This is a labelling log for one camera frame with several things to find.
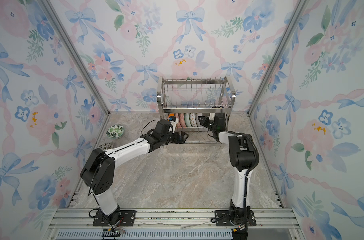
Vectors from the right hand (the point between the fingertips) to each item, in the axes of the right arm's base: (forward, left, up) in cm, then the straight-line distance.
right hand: (199, 116), depth 102 cm
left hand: (-18, +10, +4) cm, 21 cm away
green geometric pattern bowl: (-3, +4, -1) cm, 5 cm away
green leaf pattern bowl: (-6, +60, -10) cm, 61 cm away
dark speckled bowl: (-20, +59, -7) cm, 63 cm away
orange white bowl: (0, +19, +1) cm, 19 cm away
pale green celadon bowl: (-3, +8, -1) cm, 9 cm away
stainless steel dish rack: (+25, +3, -10) cm, 27 cm away
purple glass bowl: (+1, +2, +1) cm, 2 cm away
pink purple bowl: (-1, +15, +1) cm, 15 cm away
